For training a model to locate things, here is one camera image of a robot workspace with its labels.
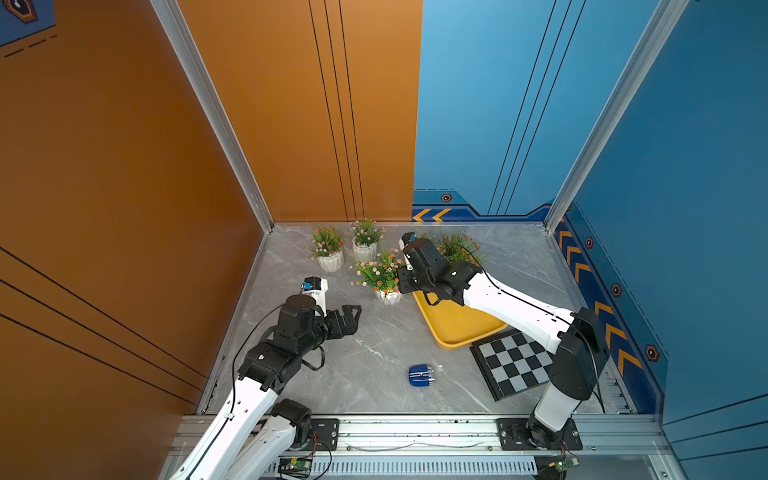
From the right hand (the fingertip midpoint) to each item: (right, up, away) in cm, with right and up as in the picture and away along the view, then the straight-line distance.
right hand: (400, 274), depth 83 cm
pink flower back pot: (-11, +10, +17) cm, 23 cm away
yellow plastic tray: (+16, -17, +9) cm, 25 cm away
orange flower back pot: (-23, +9, +14) cm, 28 cm away
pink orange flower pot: (-5, 0, -7) cm, 9 cm away
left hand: (-13, -8, -8) cm, 17 cm away
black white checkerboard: (+31, -24, -2) cm, 39 cm away
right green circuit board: (+38, -43, -13) cm, 60 cm away
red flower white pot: (+19, +8, +16) cm, 26 cm away
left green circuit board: (-26, -46, -11) cm, 54 cm away
